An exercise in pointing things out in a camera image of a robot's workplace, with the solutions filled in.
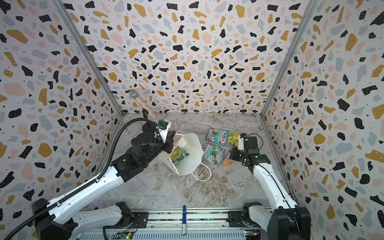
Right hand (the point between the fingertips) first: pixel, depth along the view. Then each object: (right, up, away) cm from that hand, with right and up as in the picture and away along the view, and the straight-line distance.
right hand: (229, 149), depth 84 cm
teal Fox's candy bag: (-8, -6, +12) cm, 15 cm away
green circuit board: (-52, -39, -13) cm, 66 cm away
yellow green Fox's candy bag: (+6, +5, +20) cm, 22 cm away
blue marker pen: (-24, -34, -11) cm, 43 cm away
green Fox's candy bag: (-30, -4, +4) cm, 30 cm away
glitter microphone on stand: (-55, +32, +4) cm, 64 cm away
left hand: (-28, +11, -15) cm, 34 cm away
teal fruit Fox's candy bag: (-5, +6, +20) cm, 22 cm away
